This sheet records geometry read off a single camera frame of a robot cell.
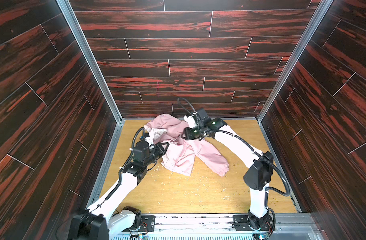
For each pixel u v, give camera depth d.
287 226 0.74
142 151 0.59
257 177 0.49
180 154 0.90
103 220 0.41
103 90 1.00
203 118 0.64
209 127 0.60
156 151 0.70
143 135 0.69
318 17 0.69
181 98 0.66
